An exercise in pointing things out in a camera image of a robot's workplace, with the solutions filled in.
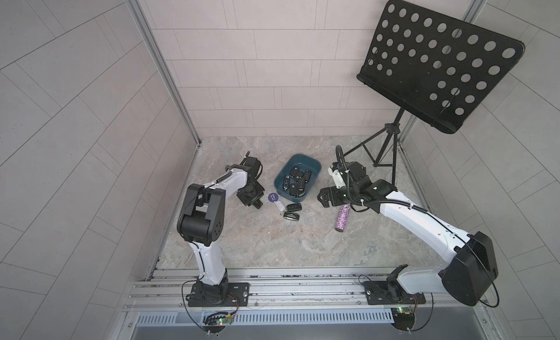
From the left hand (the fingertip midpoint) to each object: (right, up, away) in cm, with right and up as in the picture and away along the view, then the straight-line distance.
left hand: (262, 195), depth 96 cm
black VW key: (+14, +10, +6) cm, 19 cm away
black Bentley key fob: (+13, -7, -7) cm, 17 cm away
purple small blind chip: (+5, -1, -1) cm, 5 cm away
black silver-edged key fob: (+14, +3, 0) cm, 14 cm away
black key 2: (+20, +9, +5) cm, 23 cm away
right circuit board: (+49, -34, -28) cm, 66 cm away
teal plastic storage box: (+19, +15, +9) cm, 26 cm away
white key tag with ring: (+8, -4, -5) cm, 10 cm away
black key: (+15, -4, -5) cm, 16 cm away
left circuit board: (-10, -34, -31) cm, 47 cm away
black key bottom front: (+18, +4, 0) cm, 18 cm away
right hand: (+26, +3, -15) cm, 30 cm away
